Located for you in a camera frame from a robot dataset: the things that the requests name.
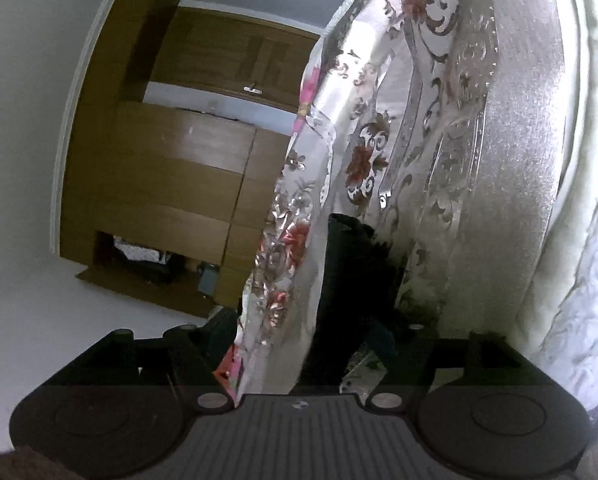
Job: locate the white patterned bundle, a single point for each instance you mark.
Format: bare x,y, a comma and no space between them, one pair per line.
129,249

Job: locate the wooden wardrobe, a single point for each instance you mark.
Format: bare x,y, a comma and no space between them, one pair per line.
179,185

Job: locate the black pants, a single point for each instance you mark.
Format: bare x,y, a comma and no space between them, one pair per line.
344,285

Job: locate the teal box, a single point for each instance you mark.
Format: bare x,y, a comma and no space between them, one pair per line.
209,278

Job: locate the silver floral blanket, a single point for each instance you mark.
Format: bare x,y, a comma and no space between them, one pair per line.
504,160

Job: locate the wooden door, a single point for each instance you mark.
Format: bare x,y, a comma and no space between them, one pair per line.
229,50

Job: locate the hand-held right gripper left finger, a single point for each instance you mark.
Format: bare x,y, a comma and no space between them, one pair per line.
221,332

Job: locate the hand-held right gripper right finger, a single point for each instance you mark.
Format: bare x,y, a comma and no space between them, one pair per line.
380,341

